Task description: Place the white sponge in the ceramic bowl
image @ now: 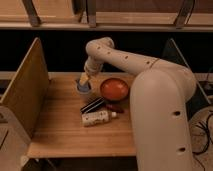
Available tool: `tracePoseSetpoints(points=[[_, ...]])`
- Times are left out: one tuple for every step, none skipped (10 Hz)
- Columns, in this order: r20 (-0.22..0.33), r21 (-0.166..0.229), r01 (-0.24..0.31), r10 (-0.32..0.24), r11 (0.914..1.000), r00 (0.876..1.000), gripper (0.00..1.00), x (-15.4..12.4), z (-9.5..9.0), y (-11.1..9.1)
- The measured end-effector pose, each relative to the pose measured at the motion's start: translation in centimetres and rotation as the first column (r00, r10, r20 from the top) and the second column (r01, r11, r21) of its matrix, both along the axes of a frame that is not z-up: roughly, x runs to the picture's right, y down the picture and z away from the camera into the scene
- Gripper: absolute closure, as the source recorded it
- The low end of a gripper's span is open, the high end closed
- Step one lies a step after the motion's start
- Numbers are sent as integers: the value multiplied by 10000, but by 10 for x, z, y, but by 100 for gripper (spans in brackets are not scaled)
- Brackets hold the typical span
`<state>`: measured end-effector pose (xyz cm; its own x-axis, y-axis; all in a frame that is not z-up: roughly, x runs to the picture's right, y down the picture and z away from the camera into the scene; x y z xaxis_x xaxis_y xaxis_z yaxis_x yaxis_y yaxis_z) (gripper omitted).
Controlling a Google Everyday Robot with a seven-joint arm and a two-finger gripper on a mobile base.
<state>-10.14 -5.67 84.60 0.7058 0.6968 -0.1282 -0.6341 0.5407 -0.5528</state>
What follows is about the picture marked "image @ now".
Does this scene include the right dark side panel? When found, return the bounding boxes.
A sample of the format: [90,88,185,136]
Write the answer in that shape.
[161,37,212,121]

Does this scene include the white plastic bottle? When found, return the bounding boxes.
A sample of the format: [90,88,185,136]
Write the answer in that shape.
[81,110,118,127]

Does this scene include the left wooden side panel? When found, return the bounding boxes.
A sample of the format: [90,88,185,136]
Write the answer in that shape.
[0,38,49,143]

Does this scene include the orange ceramic bowl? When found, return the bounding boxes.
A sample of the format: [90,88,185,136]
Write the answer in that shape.
[100,78,129,101]

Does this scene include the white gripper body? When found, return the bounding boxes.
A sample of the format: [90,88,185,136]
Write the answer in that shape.
[84,57,103,79]

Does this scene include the small grey ceramic bowl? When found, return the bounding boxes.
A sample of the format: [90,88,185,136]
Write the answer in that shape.
[76,79,91,94]

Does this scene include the black cables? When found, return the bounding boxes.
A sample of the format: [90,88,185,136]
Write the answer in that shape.
[191,109,213,171]

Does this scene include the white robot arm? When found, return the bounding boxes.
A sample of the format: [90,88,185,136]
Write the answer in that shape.
[84,37,196,171]

